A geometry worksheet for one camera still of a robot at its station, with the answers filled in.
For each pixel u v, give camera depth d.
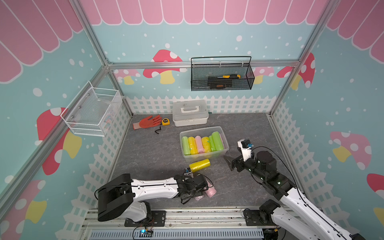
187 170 0.77
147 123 1.14
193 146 0.97
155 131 1.10
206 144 0.97
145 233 0.73
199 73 0.94
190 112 1.06
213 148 0.94
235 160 0.65
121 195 0.42
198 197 0.77
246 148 0.62
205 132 1.08
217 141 0.95
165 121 1.13
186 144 0.97
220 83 0.91
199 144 0.98
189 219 0.76
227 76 0.92
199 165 0.89
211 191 0.80
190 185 0.62
